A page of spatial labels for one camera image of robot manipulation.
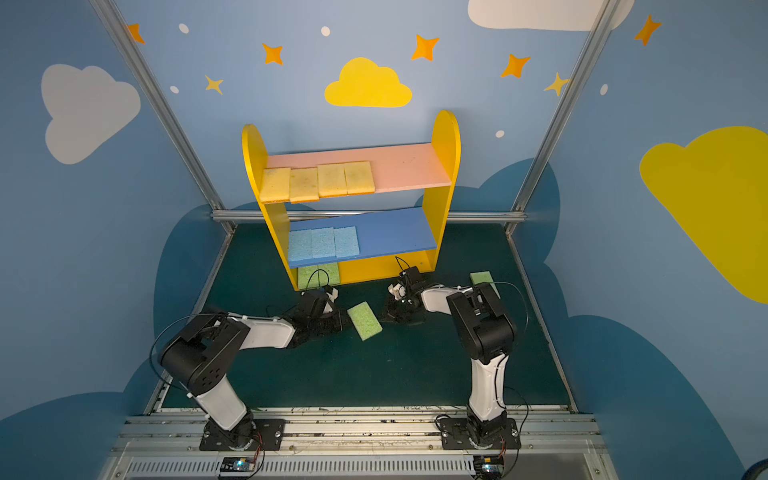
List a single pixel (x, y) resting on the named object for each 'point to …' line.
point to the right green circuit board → (488, 466)
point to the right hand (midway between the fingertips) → (379, 316)
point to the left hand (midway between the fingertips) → (352, 317)
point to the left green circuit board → (237, 464)
